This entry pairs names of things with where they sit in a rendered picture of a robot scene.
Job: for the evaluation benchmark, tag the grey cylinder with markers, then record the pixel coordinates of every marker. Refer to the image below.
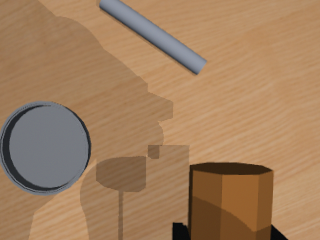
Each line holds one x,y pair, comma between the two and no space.
154,34

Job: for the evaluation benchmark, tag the orange-brown faceted cylinder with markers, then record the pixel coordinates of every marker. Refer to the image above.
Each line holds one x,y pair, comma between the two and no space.
230,201

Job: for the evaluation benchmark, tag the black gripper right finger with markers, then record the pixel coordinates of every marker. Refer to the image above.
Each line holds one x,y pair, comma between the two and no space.
276,234

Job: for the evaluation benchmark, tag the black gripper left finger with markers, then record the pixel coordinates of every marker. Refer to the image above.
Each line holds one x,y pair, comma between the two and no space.
180,231

